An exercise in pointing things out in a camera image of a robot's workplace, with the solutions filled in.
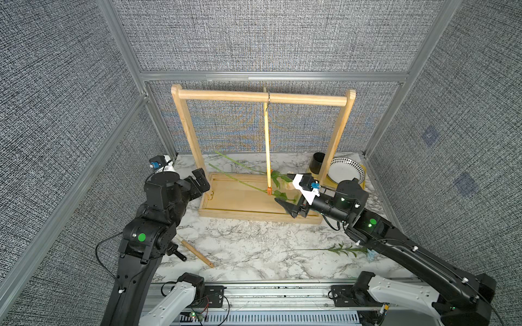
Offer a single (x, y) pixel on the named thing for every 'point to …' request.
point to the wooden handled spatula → (195, 251)
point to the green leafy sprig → (340, 248)
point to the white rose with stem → (277, 194)
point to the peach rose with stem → (274, 174)
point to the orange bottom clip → (269, 191)
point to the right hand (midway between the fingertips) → (285, 181)
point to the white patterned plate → (341, 168)
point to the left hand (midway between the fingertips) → (195, 172)
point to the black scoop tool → (172, 249)
